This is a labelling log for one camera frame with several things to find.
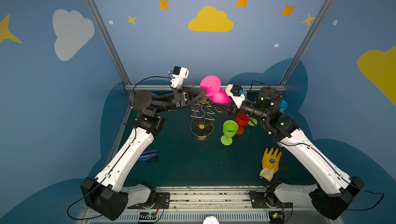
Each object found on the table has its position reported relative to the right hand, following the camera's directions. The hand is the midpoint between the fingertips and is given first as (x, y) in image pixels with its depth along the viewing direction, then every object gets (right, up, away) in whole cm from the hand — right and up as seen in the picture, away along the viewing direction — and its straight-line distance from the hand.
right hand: (221, 94), depth 61 cm
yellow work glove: (+31, -37, +23) cm, 54 cm away
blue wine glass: (+44, -4, +33) cm, 55 cm away
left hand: (-7, -1, -12) cm, 14 cm away
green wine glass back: (+9, -17, +28) cm, 34 cm away
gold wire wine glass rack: (-6, -18, +39) cm, 44 cm away
